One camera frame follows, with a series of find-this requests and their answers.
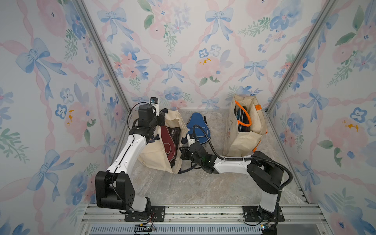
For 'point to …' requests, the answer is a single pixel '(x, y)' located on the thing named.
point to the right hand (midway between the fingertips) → (174, 146)
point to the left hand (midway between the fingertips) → (161, 111)
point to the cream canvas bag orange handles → (236, 143)
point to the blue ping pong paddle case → (197, 118)
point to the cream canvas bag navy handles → (155, 152)
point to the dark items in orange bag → (242, 116)
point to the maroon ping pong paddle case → (169, 142)
